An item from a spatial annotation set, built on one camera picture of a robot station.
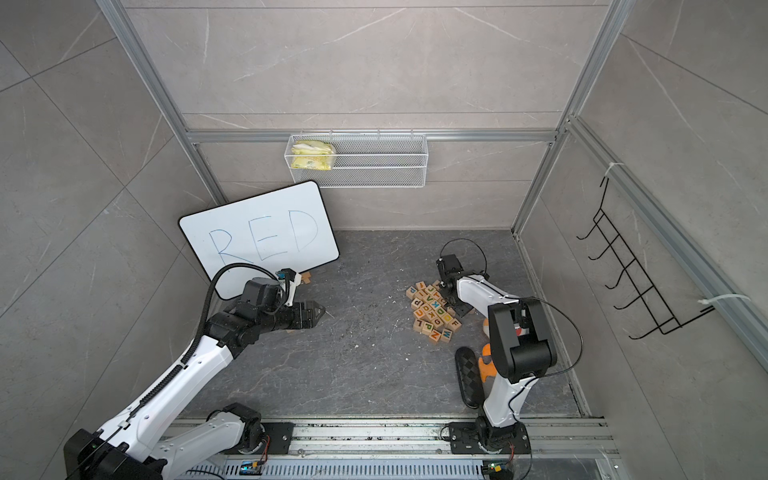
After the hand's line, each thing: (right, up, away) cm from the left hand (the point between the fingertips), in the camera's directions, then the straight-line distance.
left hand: (315, 305), depth 78 cm
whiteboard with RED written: (-13, +22, +16) cm, 30 cm away
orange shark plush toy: (+48, -18, +6) cm, 51 cm away
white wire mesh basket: (+9, +46, +22) cm, 52 cm away
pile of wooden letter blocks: (+34, -6, +15) cm, 37 cm away
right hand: (+42, -1, +18) cm, 46 cm away
